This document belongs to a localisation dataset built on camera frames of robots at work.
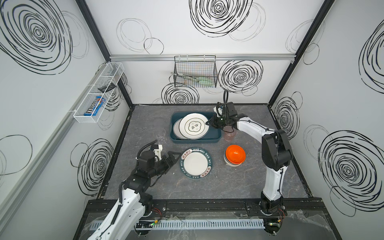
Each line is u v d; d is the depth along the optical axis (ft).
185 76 2.78
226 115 2.53
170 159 2.28
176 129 3.32
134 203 1.71
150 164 1.97
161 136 3.29
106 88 2.47
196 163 2.85
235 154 2.78
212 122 2.71
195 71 2.92
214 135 3.10
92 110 2.28
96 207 2.48
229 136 3.30
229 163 2.71
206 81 3.16
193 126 3.07
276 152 1.70
